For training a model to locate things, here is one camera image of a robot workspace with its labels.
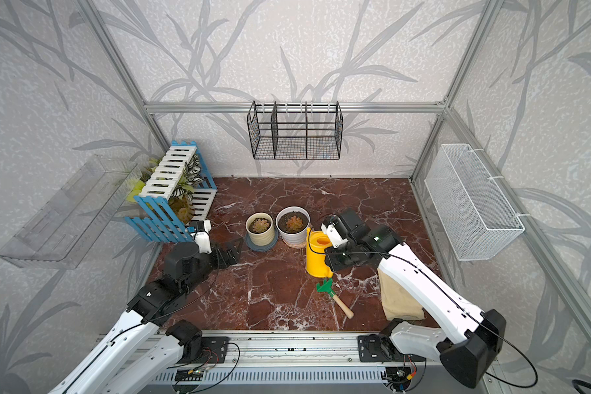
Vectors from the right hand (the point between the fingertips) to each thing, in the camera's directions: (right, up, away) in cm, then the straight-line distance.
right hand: (327, 258), depth 73 cm
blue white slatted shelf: (-60, +10, +13) cm, 62 cm away
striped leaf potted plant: (-50, +17, +11) cm, 54 cm away
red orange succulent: (-11, +8, +18) cm, 23 cm away
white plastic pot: (-10, +3, +19) cm, 22 cm away
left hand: (-29, +5, 0) cm, 29 cm away
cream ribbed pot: (-23, +3, +18) cm, 30 cm away
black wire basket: (-12, +48, +32) cm, 59 cm away
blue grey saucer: (-24, -2, +23) cm, 33 cm away
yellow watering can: (-3, +4, 0) cm, 5 cm away
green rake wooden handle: (+1, -13, +13) cm, 19 cm away
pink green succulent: (-25, +7, +20) cm, 33 cm away
